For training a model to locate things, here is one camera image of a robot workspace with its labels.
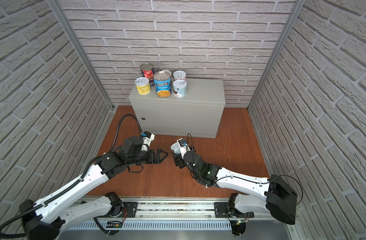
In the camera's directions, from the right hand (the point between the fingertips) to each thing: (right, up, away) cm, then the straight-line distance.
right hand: (178, 149), depth 76 cm
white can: (-1, +1, -1) cm, 2 cm away
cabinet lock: (-23, +17, +15) cm, 32 cm away
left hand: (-7, -1, -4) cm, 8 cm away
